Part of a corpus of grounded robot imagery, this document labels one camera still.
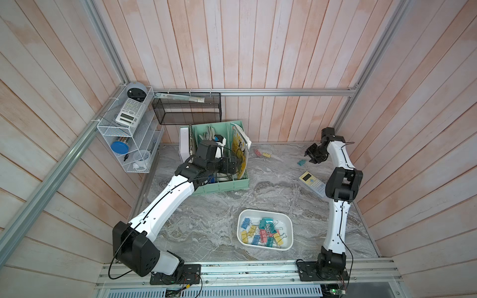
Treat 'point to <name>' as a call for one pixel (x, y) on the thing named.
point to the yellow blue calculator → (314, 184)
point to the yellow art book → (240, 143)
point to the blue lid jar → (120, 147)
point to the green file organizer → (227, 182)
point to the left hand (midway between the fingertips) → (228, 162)
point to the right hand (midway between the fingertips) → (305, 153)
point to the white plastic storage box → (264, 228)
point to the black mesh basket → (174, 112)
